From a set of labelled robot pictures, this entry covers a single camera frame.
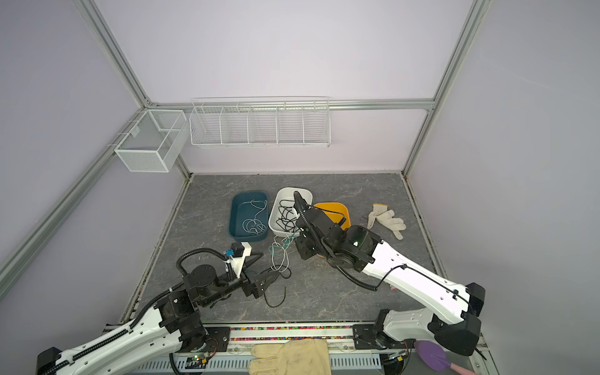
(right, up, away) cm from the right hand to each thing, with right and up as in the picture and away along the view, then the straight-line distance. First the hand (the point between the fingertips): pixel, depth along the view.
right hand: (301, 237), depth 68 cm
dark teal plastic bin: (-25, +3, +35) cm, 43 cm away
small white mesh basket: (-65, +36, +31) cm, 80 cm away
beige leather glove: (-1, -37, +2) cm, 37 cm away
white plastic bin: (-8, +13, +42) cm, 45 cm away
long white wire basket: (-19, +44, +31) cm, 57 cm away
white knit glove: (+36, +3, +34) cm, 49 cm away
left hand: (-10, -9, +1) cm, 13 cm away
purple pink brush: (+40, -37, +3) cm, 55 cm away
